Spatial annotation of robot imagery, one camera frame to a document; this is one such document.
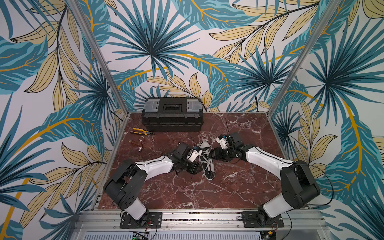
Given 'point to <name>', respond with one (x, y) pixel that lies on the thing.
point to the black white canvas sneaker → (207, 166)
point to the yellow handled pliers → (146, 132)
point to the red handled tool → (139, 143)
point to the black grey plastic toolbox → (172, 114)
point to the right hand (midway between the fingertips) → (211, 155)
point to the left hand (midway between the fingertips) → (198, 169)
